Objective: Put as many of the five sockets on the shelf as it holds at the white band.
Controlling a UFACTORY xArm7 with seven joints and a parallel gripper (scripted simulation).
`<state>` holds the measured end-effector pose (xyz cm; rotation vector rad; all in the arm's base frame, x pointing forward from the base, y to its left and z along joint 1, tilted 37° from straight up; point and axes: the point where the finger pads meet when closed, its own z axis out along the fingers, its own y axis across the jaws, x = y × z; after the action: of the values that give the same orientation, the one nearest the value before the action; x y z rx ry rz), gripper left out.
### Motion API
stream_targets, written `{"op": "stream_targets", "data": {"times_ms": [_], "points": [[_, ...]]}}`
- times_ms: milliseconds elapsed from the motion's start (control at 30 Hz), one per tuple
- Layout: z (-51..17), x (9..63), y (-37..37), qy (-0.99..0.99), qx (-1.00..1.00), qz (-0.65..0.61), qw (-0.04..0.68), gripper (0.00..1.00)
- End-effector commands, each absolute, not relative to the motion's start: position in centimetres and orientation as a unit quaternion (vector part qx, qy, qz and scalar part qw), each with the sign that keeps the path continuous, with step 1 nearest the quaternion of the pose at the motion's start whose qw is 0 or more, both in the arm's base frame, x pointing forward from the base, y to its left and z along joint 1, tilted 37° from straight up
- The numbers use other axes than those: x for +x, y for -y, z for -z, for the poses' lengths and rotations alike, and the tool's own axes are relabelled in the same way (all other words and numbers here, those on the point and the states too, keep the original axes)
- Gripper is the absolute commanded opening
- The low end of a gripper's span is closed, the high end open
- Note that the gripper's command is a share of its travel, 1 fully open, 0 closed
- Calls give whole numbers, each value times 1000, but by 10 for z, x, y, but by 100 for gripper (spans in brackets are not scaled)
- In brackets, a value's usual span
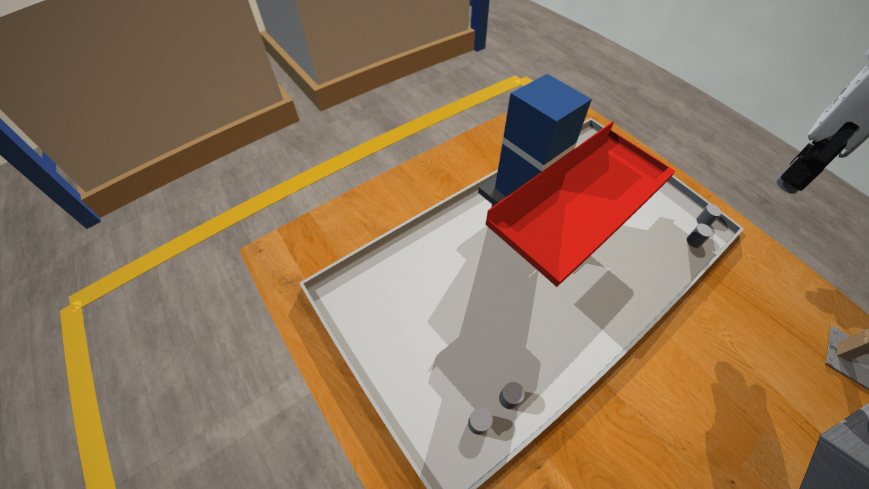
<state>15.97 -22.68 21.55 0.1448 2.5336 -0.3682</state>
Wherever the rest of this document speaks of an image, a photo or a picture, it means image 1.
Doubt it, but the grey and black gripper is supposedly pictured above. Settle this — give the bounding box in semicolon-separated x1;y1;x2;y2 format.
781;63;869;191

